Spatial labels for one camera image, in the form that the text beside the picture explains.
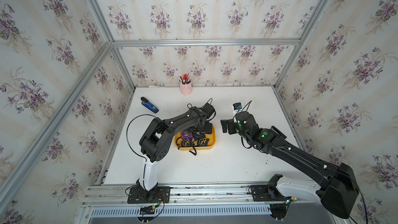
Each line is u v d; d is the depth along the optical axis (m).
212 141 0.90
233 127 0.69
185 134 0.91
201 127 0.79
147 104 1.07
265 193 0.72
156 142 0.50
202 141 0.88
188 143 0.87
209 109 0.76
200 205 0.72
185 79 1.11
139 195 0.63
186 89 1.14
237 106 0.68
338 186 0.38
